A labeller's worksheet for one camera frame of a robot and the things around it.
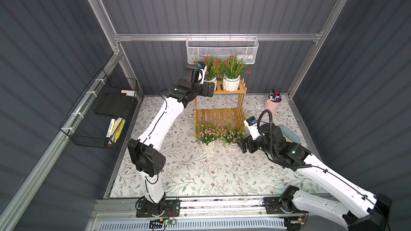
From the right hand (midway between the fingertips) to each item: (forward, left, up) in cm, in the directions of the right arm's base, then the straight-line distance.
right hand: (246, 135), depth 74 cm
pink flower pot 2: (+3, +8, -6) cm, 10 cm away
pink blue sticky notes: (+22, +61, +7) cm, 65 cm away
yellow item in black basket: (+1, +58, +7) cm, 59 cm away
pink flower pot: (+3, +19, -8) cm, 20 cm away
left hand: (+22, +21, +13) cm, 33 cm away
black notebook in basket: (+14, +65, +7) cm, 67 cm away
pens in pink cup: (+34, -24, -9) cm, 42 cm away
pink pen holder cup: (+31, -23, -12) cm, 40 cm away
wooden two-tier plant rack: (+27, +7, -21) cm, 35 cm away
